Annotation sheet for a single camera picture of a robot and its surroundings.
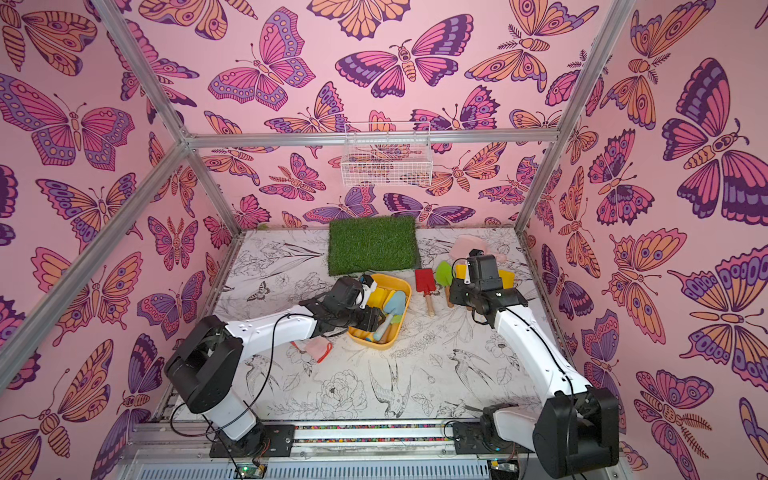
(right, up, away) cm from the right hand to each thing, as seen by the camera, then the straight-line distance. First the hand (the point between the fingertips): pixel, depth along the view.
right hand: (453, 288), depth 84 cm
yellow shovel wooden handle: (+8, +4, +22) cm, 24 cm away
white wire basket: (-19, +42, +11) cm, 47 cm away
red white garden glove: (-39, -18, +4) cm, 43 cm away
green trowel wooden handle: (+2, +1, +22) cm, 23 cm away
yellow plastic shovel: (-22, -4, +13) cm, 26 cm away
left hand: (-20, -8, +4) cm, 22 cm away
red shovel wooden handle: (-5, 0, +20) cm, 21 cm away
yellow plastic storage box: (-25, -15, +3) cm, 29 cm away
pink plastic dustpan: (+11, +14, +33) cm, 37 cm away
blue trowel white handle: (-16, -7, +13) cm, 22 cm away
